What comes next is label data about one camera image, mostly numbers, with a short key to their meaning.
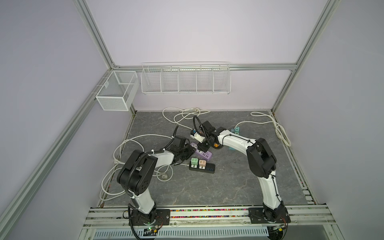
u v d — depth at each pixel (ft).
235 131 3.31
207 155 3.04
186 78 3.23
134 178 1.55
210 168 2.85
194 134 2.84
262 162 1.77
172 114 3.92
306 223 2.39
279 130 3.64
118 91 3.34
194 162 2.82
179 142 2.50
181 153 2.66
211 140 2.37
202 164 2.82
